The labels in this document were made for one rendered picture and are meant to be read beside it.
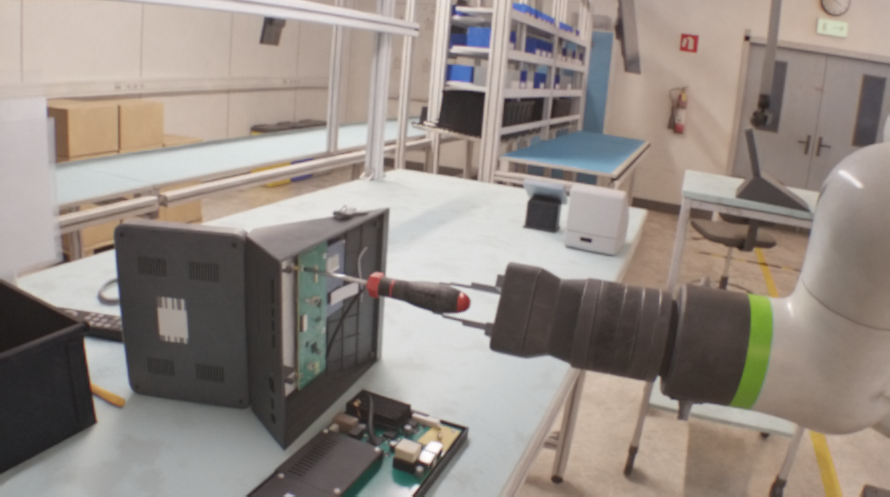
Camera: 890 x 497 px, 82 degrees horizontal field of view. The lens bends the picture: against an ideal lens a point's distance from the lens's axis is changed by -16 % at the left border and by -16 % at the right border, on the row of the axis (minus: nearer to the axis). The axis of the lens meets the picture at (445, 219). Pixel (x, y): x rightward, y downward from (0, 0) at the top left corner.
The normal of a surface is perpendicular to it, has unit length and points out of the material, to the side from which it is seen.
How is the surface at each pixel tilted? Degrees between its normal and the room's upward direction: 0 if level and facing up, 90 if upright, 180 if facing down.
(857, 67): 90
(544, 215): 90
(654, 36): 90
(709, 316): 43
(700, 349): 73
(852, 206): 82
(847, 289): 103
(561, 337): 62
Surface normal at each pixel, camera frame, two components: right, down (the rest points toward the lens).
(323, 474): 0.08, -0.97
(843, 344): -0.69, 0.27
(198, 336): 0.01, 0.25
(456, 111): -0.40, 0.19
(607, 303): -0.16, -0.57
